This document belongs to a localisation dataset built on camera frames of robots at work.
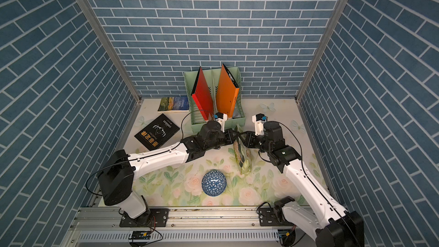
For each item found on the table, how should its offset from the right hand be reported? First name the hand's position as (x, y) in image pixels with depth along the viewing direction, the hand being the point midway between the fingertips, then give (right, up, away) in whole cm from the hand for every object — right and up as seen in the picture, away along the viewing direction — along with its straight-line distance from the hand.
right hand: (242, 135), depth 77 cm
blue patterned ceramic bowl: (-14, -24, +6) cm, 28 cm away
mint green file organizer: (-17, +32, +26) cm, 44 cm away
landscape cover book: (-44, +16, +39) cm, 61 cm away
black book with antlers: (-48, -2, +22) cm, 53 cm away
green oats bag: (+1, -9, -1) cm, 9 cm away
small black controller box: (-44, -42, -5) cm, 61 cm away
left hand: (+1, 0, -1) cm, 1 cm away
